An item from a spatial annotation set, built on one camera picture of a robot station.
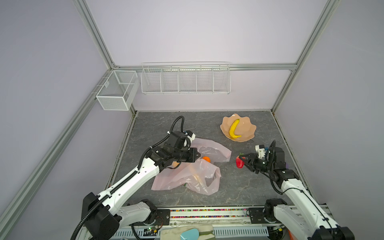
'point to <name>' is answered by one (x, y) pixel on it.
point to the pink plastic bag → (202, 174)
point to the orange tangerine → (207, 158)
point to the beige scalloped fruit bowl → (244, 127)
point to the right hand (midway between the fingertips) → (239, 157)
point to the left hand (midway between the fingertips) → (200, 156)
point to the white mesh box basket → (118, 90)
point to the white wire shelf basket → (186, 77)
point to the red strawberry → (240, 164)
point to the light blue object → (192, 234)
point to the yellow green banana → (232, 130)
